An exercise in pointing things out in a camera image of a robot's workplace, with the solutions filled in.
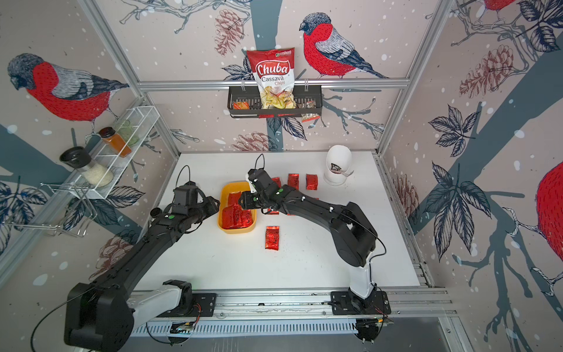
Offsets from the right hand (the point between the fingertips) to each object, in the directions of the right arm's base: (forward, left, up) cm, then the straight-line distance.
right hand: (240, 201), depth 84 cm
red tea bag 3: (+21, -29, -14) cm, 39 cm away
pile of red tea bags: (0, +5, -11) cm, 12 cm away
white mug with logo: (+30, -43, -8) cm, 53 cm away
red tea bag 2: (+3, -12, -14) cm, 19 cm away
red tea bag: (+21, -20, -13) cm, 32 cm away
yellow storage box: (+11, +12, -9) cm, 18 cm away
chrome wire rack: (-15, +44, +19) cm, 51 cm away
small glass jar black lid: (-4, +35, -4) cm, 35 cm away
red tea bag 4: (-9, -13, -13) cm, 20 cm away
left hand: (+1, +8, 0) cm, 8 cm away
